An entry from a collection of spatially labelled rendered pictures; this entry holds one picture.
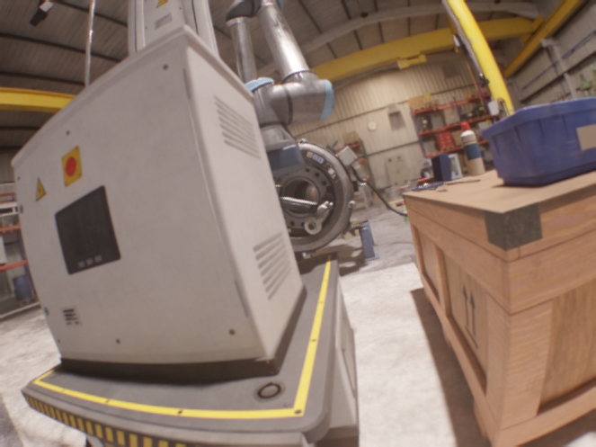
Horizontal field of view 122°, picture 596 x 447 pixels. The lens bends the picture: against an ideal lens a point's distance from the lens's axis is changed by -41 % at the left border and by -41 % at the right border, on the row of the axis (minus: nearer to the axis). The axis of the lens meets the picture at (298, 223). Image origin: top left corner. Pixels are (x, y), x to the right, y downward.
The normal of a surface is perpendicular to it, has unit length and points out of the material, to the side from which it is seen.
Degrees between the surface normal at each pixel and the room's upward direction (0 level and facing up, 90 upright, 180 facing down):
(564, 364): 90
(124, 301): 90
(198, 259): 90
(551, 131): 90
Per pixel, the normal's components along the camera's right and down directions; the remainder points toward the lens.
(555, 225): -0.25, 0.12
